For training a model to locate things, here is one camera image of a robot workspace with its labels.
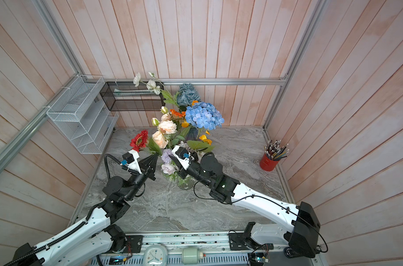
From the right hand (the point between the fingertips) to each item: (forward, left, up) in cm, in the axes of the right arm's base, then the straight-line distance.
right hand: (172, 153), depth 65 cm
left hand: (+1, +6, -4) cm, 8 cm away
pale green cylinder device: (-32, -8, -25) cm, 41 cm away
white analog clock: (-31, +7, -30) cm, 44 cm away
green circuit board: (-31, -38, -34) cm, 60 cm away
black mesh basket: (+50, +38, -8) cm, 64 cm away
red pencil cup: (+13, -49, -27) cm, 57 cm away
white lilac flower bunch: (-3, +2, -5) cm, 7 cm away
